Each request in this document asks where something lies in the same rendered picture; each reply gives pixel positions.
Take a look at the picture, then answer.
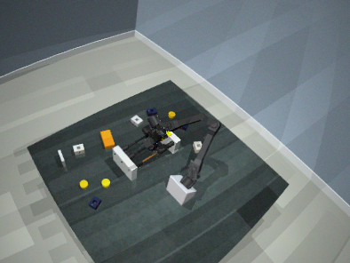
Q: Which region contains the orange rectangular block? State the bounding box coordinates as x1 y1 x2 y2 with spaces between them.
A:
101 130 115 149

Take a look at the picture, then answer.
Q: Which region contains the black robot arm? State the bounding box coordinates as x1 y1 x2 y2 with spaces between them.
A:
143 113 221 189

